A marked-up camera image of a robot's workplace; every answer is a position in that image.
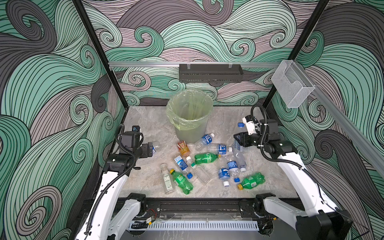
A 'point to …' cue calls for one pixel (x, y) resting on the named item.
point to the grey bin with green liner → (189, 111)
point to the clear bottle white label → (168, 187)
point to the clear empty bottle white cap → (200, 174)
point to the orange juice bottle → (184, 149)
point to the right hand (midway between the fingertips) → (239, 135)
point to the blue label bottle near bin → (206, 140)
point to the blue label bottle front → (224, 175)
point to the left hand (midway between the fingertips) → (141, 144)
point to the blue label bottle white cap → (220, 149)
